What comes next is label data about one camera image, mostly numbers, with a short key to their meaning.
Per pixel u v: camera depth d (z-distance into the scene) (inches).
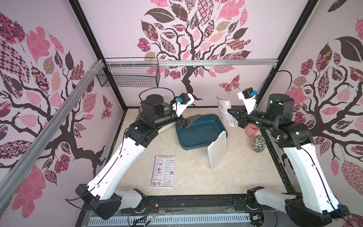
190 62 37.3
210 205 29.1
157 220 27.4
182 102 18.1
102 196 14.4
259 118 19.1
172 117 20.0
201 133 41.8
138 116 18.6
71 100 24.9
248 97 18.9
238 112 21.2
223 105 23.9
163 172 33.6
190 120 20.0
